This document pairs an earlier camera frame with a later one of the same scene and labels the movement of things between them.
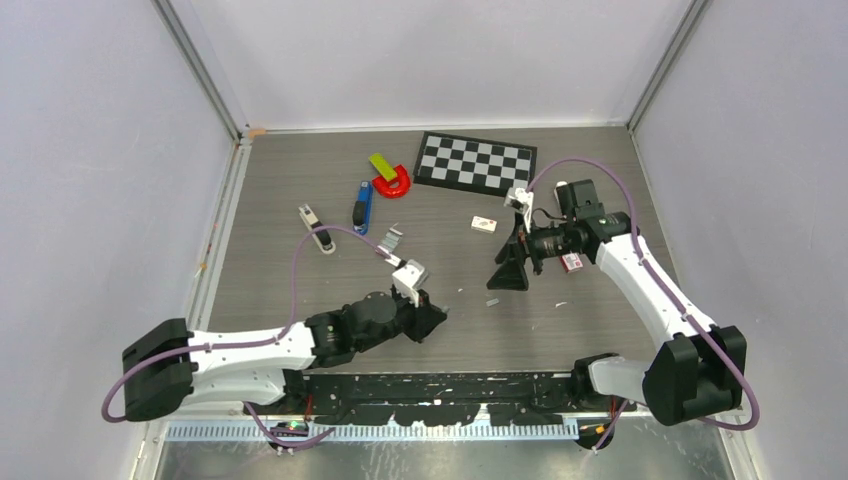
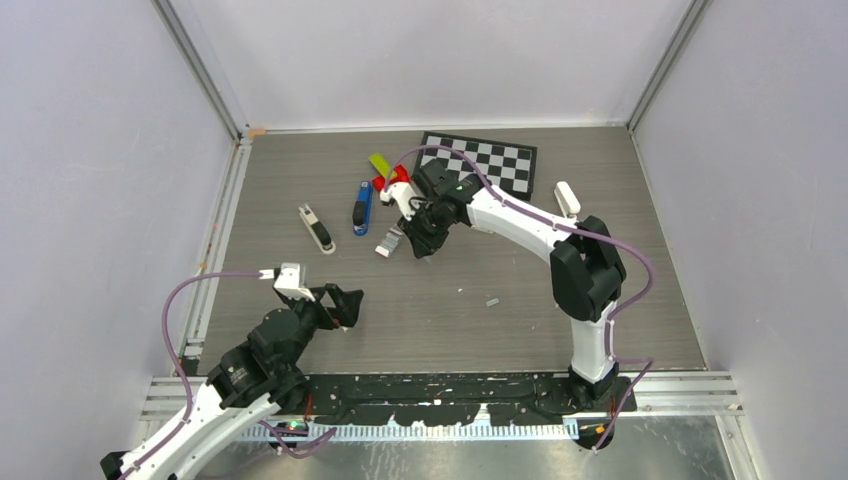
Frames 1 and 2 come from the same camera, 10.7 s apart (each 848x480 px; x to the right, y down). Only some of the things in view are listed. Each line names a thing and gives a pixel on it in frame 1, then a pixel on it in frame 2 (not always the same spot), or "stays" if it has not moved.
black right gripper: x=512 y=272 → x=422 y=244
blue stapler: x=362 y=209 stays
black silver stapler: x=322 y=237 stays
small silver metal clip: x=391 y=238 stays
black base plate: x=452 y=398 stays
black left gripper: x=423 y=318 → x=350 y=300
